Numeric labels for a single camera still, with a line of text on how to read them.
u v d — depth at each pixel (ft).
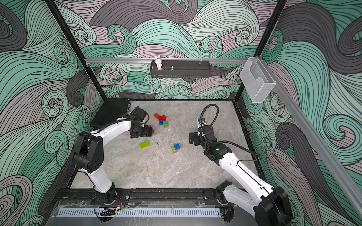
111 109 3.56
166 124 3.43
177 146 2.89
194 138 2.34
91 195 2.40
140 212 2.29
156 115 3.56
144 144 3.04
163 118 3.43
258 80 2.50
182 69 3.13
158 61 2.92
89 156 1.55
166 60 3.04
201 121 1.90
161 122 3.47
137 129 2.48
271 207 1.22
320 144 1.66
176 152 2.95
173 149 2.88
